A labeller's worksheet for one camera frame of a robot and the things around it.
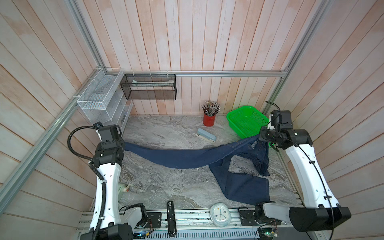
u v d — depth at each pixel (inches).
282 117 20.5
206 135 40.6
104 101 27.1
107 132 20.1
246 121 46.0
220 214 28.7
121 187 31.3
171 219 28.2
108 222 14.6
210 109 40.3
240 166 36.5
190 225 28.7
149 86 41.0
